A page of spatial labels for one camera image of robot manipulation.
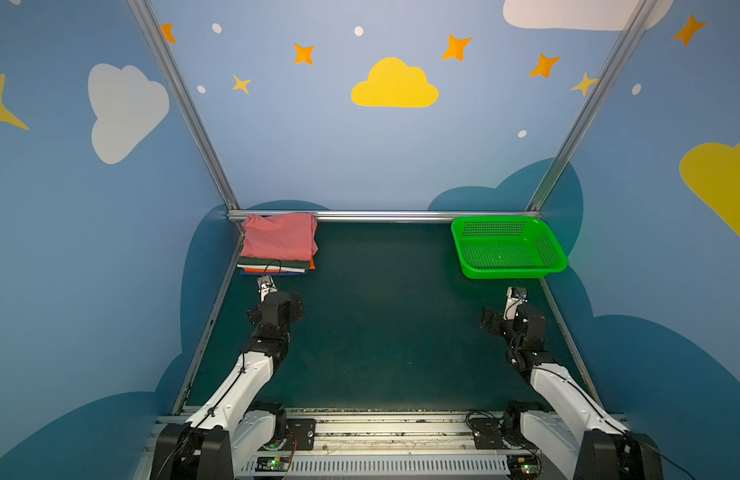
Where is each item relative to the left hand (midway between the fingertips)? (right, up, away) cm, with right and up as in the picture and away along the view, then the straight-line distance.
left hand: (281, 296), depth 85 cm
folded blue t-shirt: (-20, +6, +19) cm, 28 cm away
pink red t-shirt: (-3, +18, +16) cm, 24 cm away
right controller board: (+64, -39, -14) cm, 77 cm away
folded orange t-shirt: (-11, +7, +13) cm, 18 cm away
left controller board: (+2, -39, -15) cm, 41 cm away
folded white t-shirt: (-9, +7, +18) cm, 21 cm away
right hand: (+66, -3, +2) cm, 66 cm away
